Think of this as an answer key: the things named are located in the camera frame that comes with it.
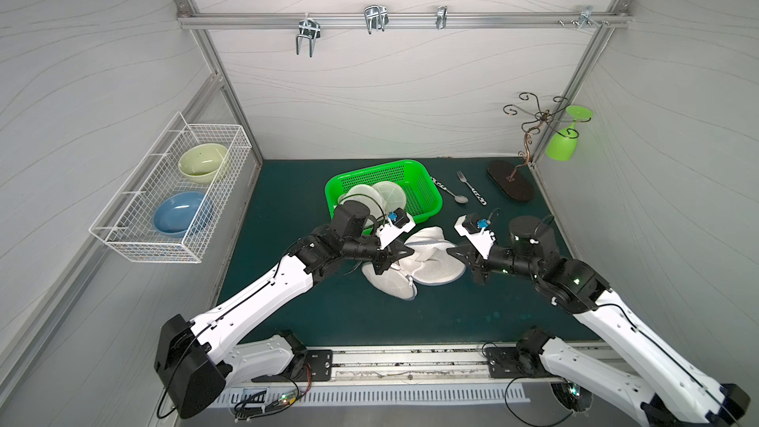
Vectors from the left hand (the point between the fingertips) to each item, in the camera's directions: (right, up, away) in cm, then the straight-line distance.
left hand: (411, 251), depth 68 cm
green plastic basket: (+7, +11, +39) cm, 41 cm away
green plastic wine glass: (+52, +28, +26) cm, 64 cm away
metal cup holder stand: (+44, +18, +44) cm, 65 cm away
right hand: (+9, +2, -1) cm, 9 cm away
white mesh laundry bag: (+6, -5, +7) cm, 10 cm away
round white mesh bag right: (-4, +12, +39) cm, 41 cm away
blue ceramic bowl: (-53, +9, -3) cm, 54 cm away
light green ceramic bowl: (-52, +21, +5) cm, 57 cm away
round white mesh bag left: (-13, +12, +33) cm, 37 cm away
